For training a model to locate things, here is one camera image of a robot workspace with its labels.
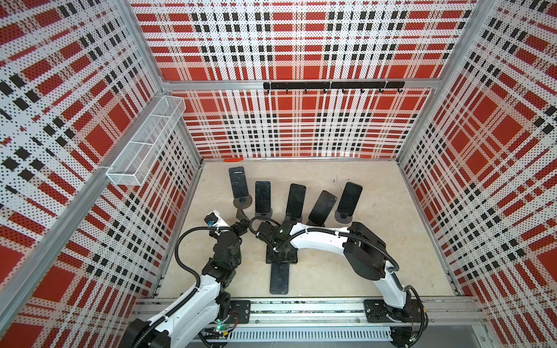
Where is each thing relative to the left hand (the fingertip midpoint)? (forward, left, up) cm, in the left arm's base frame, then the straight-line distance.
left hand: (232, 215), depth 81 cm
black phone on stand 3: (+10, -25, -5) cm, 27 cm away
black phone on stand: (+19, +1, -3) cm, 19 cm away
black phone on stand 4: (+6, -36, -5) cm, 37 cm away
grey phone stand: (+16, +1, -15) cm, 22 cm away
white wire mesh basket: (+23, +46, +5) cm, 51 cm away
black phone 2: (-19, -18, -14) cm, 30 cm away
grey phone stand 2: (+9, -11, -15) cm, 20 cm away
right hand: (-14, -17, -14) cm, 26 cm away
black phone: (+10, -48, -4) cm, 49 cm away
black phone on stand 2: (+11, -11, -4) cm, 16 cm away
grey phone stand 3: (+7, -24, -17) cm, 30 cm away
